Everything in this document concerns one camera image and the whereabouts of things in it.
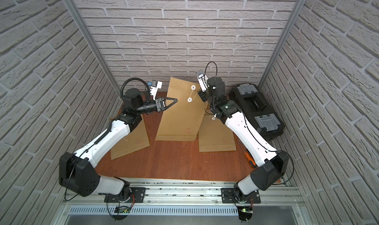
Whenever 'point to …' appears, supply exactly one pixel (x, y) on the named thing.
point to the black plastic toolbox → (250, 100)
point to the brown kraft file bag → (214, 135)
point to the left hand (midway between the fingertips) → (179, 100)
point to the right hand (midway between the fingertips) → (209, 81)
